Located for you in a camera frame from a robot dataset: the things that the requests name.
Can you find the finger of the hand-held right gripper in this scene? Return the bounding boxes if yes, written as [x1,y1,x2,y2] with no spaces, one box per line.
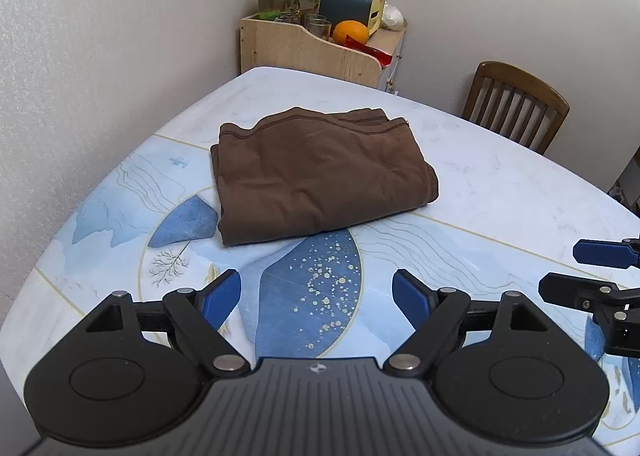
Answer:
[572,236,640,270]
[538,272,640,316]

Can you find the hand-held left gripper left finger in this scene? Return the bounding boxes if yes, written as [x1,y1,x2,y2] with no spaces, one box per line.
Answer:
[85,268,252,379]

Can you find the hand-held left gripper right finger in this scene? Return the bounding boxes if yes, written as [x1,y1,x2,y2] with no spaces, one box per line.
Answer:
[381,268,549,380]

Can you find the brown shirt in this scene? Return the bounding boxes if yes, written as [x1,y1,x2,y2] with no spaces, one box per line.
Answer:
[210,106,442,248]

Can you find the wooden slatted chair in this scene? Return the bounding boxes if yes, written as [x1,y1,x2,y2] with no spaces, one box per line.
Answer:
[460,60,571,156]

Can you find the red packet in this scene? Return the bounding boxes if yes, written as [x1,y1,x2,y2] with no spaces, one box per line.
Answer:
[344,34,394,69]

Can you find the light wooden cabinet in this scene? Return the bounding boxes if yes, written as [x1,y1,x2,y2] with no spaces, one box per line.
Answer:
[238,12,408,93]

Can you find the orange fruit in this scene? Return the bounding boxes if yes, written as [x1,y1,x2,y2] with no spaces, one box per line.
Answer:
[332,19,371,47]

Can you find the white round object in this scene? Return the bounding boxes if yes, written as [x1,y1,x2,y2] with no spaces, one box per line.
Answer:
[380,5,405,31]

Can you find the drinking glass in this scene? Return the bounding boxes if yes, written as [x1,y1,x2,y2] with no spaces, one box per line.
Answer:
[302,13,332,42]

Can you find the teal box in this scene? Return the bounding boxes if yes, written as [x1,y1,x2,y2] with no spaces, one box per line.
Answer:
[318,0,386,33]

